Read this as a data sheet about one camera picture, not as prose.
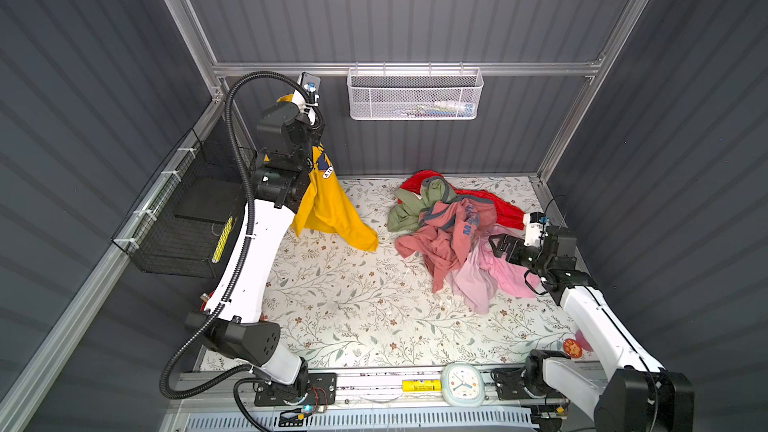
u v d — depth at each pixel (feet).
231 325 1.30
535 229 2.47
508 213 3.49
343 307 2.85
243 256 1.38
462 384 2.36
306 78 1.67
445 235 2.92
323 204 2.72
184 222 2.37
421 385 2.38
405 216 3.44
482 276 2.89
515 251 2.42
